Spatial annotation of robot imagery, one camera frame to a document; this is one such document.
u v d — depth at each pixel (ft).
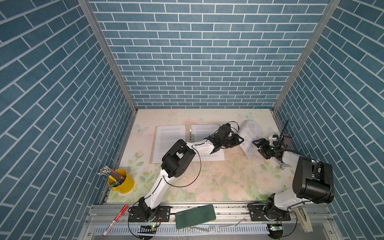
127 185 2.43
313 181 1.52
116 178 2.46
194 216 2.42
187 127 3.58
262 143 2.79
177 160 1.84
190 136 3.36
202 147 2.14
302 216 2.33
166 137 3.41
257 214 2.41
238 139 2.82
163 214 2.39
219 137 2.52
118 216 2.37
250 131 3.26
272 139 2.90
